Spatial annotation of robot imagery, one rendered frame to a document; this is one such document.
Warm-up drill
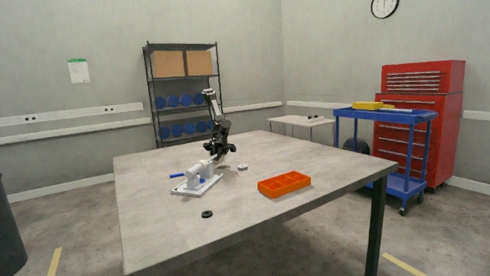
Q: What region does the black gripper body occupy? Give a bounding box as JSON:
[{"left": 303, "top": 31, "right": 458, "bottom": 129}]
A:
[{"left": 203, "top": 134, "right": 237, "bottom": 152}]

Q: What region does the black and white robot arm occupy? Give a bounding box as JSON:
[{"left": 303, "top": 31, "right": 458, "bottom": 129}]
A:
[{"left": 201, "top": 88, "right": 232, "bottom": 145}]

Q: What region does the orange compartment tray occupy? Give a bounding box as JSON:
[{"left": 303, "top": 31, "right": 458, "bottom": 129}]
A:
[{"left": 258, "top": 171, "right": 311, "bottom": 199}]

